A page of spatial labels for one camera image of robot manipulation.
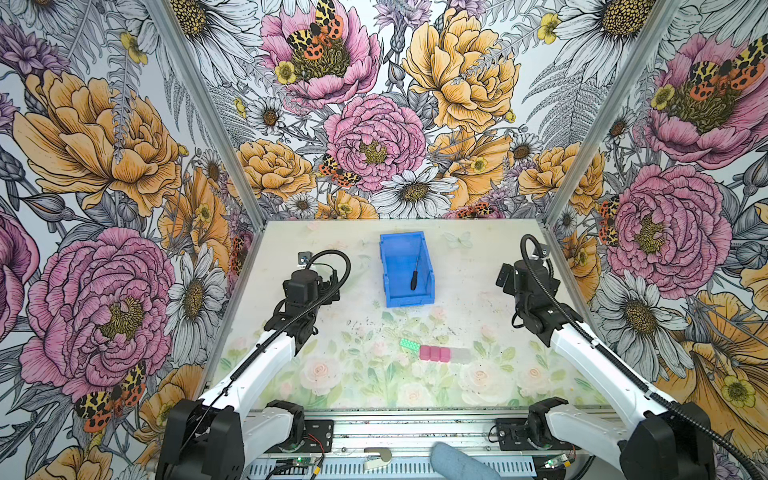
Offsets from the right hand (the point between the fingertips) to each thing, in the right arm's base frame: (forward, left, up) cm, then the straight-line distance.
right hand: (521, 278), depth 83 cm
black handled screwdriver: (+14, +27, -18) cm, 35 cm away
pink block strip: (-13, +23, -18) cm, 32 cm away
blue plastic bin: (+25, +31, -19) cm, 44 cm away
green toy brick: (-10, +31, -17) cm, 37 cm away
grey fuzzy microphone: (-39, +23, -14) cm, 48 cm away
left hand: (+2, +56, -3) cm, 57 cm away
